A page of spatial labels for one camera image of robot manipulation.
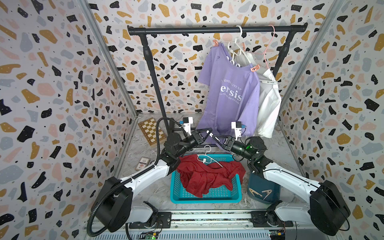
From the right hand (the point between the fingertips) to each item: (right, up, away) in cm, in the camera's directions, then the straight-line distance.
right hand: (214, 139), depth 69 cm
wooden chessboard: (-45, +6, +41) cm, 61 cm away
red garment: (-7, -20, +10) cm, 23 cm away
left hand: (0, +4, -1) cm, 4 cm away
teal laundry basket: (-18, -31, +13) cm, 38 cm away
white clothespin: (-2, +2, 0) cm, 3 cm away
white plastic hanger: (-3, -12, +16) cm, 21 cm away
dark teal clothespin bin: (+28, -29, +13) cm, 42 cm away
